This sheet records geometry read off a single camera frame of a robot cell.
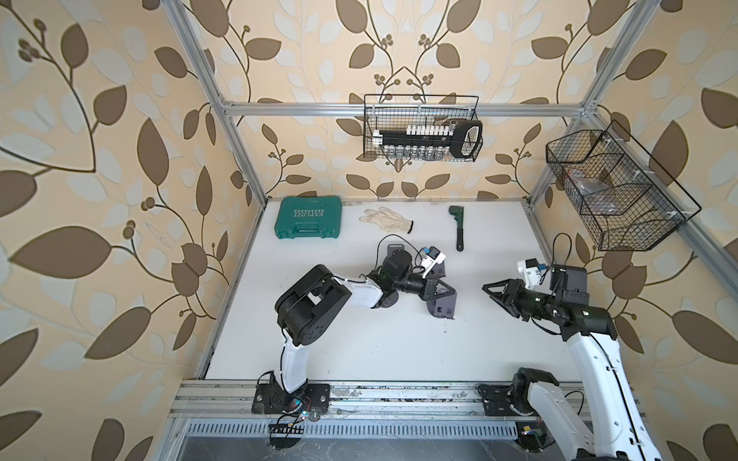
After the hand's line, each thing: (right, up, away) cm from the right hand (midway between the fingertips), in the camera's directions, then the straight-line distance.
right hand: (487, 292), depth 74 cm
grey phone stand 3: (-26, -1, -2) cm, 26 cm away
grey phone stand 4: (-10, -5, +6) cm, 13 cm away
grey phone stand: (-24, +10, +20) cm, 33 cm away
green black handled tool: (+4, +23, +41) cm, 47 cm away
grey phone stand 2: (-9, +2, +21) cm, 23 cm away
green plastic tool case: (-56, +21, +35) cm, 69 cm away
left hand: (-8, 0, +5) cm, 10 cm away
